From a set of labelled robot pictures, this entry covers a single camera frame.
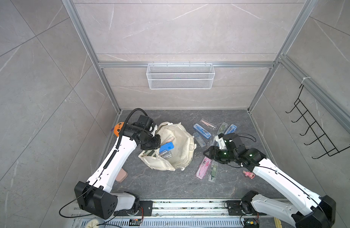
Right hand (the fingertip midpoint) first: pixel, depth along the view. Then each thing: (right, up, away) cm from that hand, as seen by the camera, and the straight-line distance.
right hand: (207, 155), depth 75 cm
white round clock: (-56, -31, -9) cm, 65 cm away
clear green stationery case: (+18, +13, +32) cm, 39 cm away
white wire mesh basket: (-14, +51, +26) cm, 59 cm away
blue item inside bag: (-22, +1, +19) cm, 29 cm away
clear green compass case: (+6, -13, +11) cm, 17 cm away
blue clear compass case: (+25, +12, +32) cm, 42 cm away
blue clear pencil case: (+2, +11, +29) cm, 31 cm away
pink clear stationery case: (+1, -11, +13) cm, 17 cm away
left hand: (-25, +6, +1) cm, 26 cm away
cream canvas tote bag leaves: (-12, +2, +12) cm, 17 cm away
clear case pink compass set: (+8, +16, +36) cm, 40 cm away
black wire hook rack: (+51, +15, -6) cm, 54 cm away
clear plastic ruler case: (0, +5, +26) cm, 26 cm away
